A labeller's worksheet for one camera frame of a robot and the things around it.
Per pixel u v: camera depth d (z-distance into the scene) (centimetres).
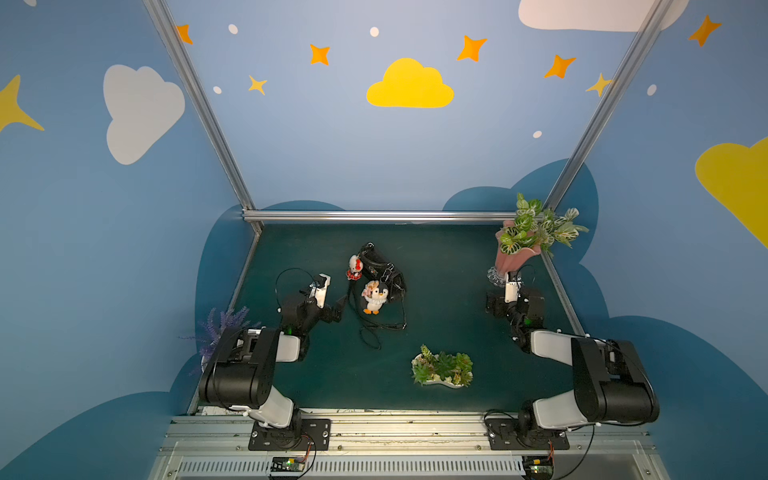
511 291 84
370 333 93
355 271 100
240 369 46
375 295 91
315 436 74
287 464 72
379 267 91
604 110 86
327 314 84
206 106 85
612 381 45
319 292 81
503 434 74
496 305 86
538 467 72
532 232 88
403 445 73
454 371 80
